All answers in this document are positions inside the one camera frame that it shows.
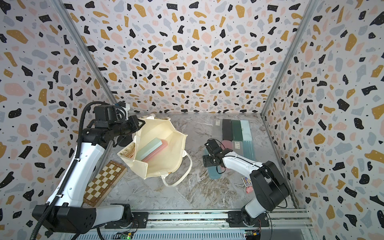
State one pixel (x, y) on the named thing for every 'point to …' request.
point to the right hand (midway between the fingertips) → (210, 160)
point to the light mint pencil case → (246, 130)
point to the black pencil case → (227, 131)
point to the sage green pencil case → (148, 149)
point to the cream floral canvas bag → (170, 160)
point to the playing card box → (247, 181)
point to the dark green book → (237, 132)
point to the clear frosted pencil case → (237, 147)
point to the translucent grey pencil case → (217, 129)
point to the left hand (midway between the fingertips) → (146, 120)
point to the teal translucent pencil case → (248, 151)
